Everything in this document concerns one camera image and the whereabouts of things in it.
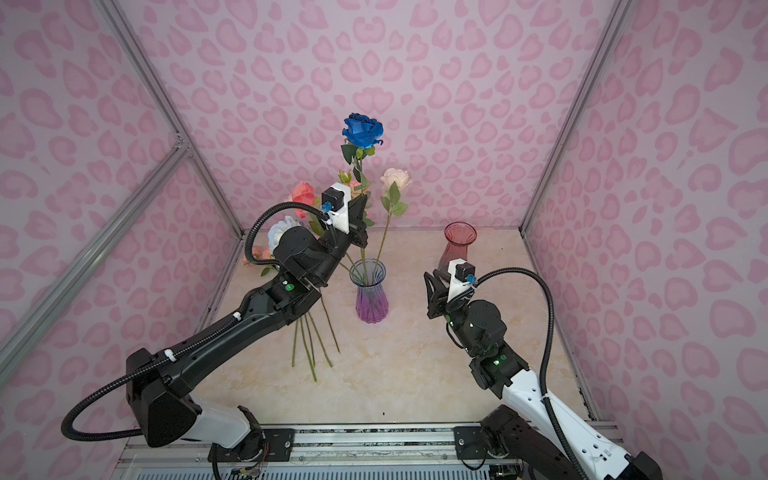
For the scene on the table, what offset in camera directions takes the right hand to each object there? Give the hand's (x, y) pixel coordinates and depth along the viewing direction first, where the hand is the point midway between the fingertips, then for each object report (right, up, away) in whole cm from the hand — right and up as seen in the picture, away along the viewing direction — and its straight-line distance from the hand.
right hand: (429, 272), depth 69 cm
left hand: (-14, +17, -8) cm, 24 cm away
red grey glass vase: (+12, +10, +24) cm, 29 cm away
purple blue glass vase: (-15, -12, +29) cm, 34 cm away
